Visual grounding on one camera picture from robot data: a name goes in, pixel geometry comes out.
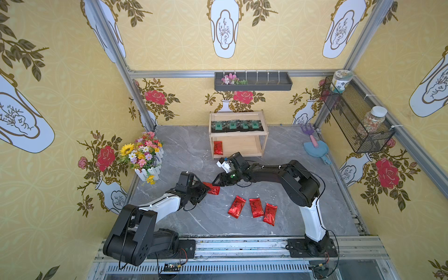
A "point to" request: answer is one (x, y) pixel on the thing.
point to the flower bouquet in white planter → (144, 156)
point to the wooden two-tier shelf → (237, 134)
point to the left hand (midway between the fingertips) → (203, 188)
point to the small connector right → (320, 266)
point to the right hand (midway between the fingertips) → (219, 178)
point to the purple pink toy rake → (308, 129)
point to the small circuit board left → (172, 266)
